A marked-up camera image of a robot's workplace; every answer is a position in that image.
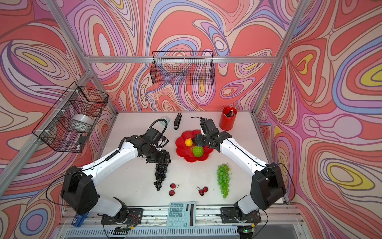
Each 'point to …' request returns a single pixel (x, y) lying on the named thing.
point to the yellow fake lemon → (188, 142)
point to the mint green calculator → (181, 215)
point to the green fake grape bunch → (223, 179)
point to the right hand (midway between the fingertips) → (202, 141)
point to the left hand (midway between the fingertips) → (168, 160)
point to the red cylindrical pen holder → (227, 118)
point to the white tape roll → (83, 118)
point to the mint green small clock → (163, 122)
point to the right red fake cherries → (201, 191)
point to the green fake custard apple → (198, 151)
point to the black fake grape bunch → (160, 174)
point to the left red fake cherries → (173, 185)
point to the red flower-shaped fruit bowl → (186, 152)
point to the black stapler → (177, 121)
